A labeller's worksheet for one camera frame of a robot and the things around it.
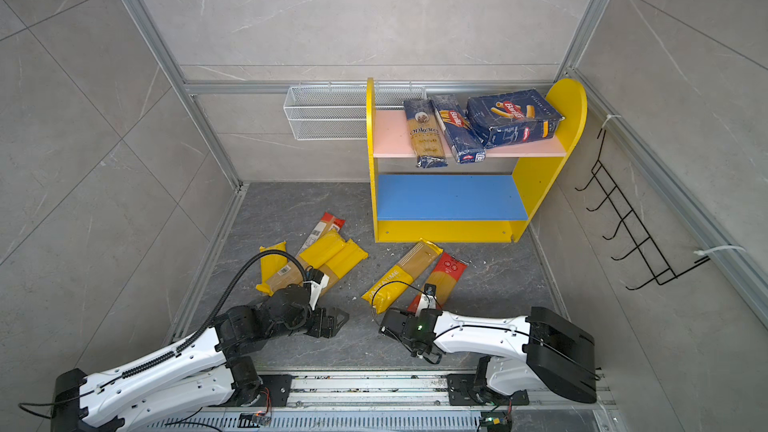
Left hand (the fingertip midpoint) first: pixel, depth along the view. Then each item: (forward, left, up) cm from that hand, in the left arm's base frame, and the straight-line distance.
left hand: (340, 309), depth 74 cm
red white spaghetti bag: (+34, +9, -11) cm, 37 cm away
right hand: (0, -21, -12) cm, 24 cm away
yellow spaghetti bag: (+5, +12, +19) cm, 23 cm away
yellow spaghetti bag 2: (+20, +1, -11) cm, 23 cm away
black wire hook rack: (+4, -69, +19) cm, 71 cm away
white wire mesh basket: (+62, +2, +17) cm, 64 cm away
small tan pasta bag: (+14, +18, -8) cm, 24 cm away
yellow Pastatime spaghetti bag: (+9, -12, -11) cm, 19 cm away
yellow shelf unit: (+33, -45, +2) cm, 55 cm away
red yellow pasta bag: (+13, -31, -11) cm, 35 cm away
